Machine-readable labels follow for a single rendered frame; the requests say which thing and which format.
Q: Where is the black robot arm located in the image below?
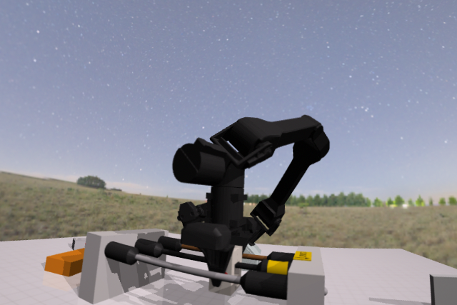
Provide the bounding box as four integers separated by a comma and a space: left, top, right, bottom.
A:
172, 115, 330, 246

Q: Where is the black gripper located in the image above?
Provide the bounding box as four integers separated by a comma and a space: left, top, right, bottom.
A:
180, 187, 256, 274

